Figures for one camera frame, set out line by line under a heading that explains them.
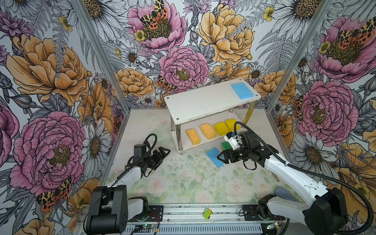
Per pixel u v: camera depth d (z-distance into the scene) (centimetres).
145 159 77
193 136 94
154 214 73
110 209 42
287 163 50
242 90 82
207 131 97
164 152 81
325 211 39
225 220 73
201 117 72
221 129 99
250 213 73
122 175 53
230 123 116
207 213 73
